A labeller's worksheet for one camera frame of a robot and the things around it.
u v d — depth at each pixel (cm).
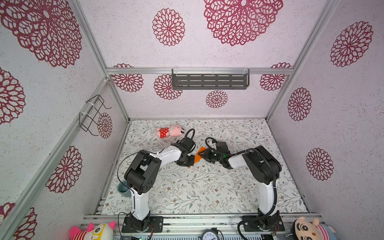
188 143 78
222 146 81
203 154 93
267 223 64
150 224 73
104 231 66
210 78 94
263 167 55
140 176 50
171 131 103
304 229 66
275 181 54
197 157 98
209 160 91
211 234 69
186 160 82
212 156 89
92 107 78
